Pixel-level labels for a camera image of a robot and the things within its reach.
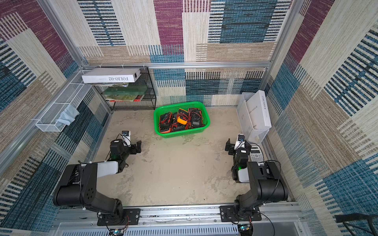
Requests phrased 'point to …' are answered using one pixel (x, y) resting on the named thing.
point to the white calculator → (256, 154)
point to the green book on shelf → (124, 93)
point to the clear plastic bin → (254, 135)
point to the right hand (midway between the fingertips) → (238, 138)
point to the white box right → (259, 111)
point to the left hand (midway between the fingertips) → (132, 140)
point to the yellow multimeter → (182, 116)
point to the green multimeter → (176, 126)
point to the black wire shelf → (138, 95)
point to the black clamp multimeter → (196, 121)
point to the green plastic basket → (165, 109)
